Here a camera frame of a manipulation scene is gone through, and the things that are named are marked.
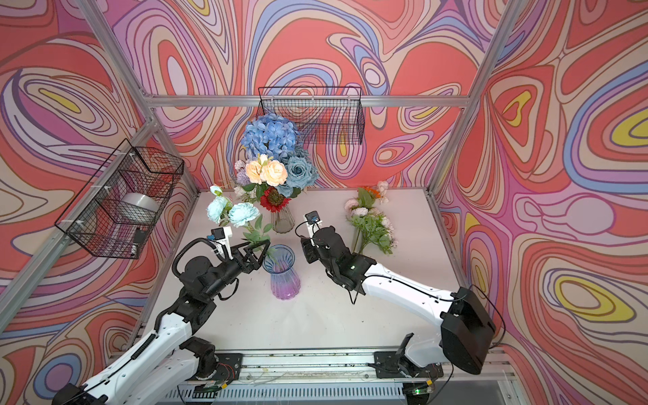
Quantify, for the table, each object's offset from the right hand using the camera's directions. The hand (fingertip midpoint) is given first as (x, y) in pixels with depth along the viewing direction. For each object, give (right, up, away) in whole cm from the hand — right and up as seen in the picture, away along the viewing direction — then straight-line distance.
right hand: (310, 239), depth 79 cm
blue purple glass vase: (-9, -16, +8) cm, 20 cm away
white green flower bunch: (+23, +3, +17) cm, 29 cm away
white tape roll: (-50, +12, -5) cm, 51 cm away
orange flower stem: (+22, +16, +29) cm, 40 cm away
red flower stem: (-12, +12, +3) cm, 18 cm away
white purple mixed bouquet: (-22, +19, +2) cm, 29 cm away
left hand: (-13, -1, -6) cm, 14 cm away
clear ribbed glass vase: (-13, +5, +26) cm, 30 cm away
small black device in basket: (-50, +1, -6) cm, 51 cm away
